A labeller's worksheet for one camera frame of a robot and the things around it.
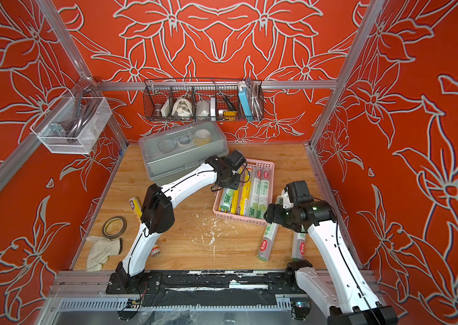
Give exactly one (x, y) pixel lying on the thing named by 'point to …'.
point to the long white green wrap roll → (268, 237)
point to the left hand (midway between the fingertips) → (235, 182)
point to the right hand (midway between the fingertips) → (270, 217)
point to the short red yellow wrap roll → (136, 207)
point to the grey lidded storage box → (169, 153)
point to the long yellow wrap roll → (234, 203)
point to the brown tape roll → (114, 227)
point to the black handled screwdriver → (230, 104)
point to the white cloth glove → (99, 249)
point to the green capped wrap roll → (226, 198)
